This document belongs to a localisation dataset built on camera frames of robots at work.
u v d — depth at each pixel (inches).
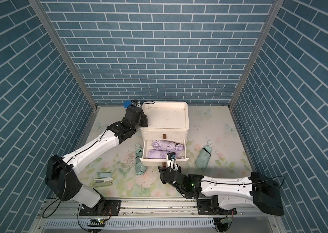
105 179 31.8
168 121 31.9
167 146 32.6
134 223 30.3
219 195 25.1
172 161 26.2
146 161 30.4
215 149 37.9
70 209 29.7
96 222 28.4
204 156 35.8
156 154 31.7
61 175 16.4
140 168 32.5
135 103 27.8
